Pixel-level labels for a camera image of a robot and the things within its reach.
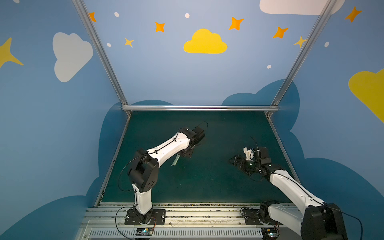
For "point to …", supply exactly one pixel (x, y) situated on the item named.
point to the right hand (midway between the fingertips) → (234, 162)
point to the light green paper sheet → (176, 160)
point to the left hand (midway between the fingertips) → (183, 153)
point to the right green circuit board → (269, 233)
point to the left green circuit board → (144, 231)
